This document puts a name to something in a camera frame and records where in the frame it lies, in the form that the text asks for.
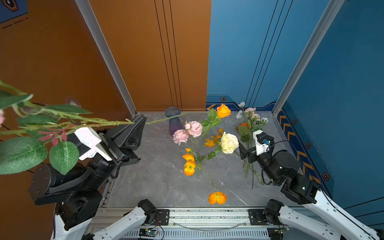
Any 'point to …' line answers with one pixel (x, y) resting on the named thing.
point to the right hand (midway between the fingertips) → (246, 136)
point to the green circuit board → (147, 232)
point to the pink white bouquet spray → (255, 123)
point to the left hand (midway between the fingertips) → (144, 114)
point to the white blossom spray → (239, 115)
